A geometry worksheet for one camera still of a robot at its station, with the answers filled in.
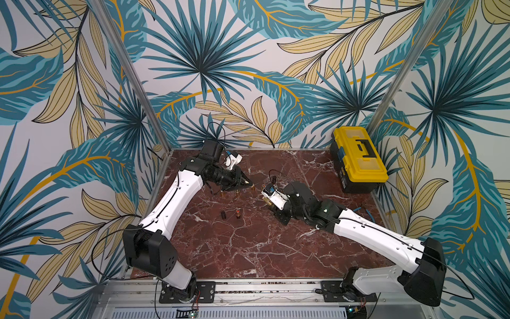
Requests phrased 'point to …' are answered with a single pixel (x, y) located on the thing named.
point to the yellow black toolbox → (359, 163)
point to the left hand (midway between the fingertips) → (249, 186)
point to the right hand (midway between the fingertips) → (271, 203)
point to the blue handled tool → (370, 214)
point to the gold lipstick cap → (253, 187)
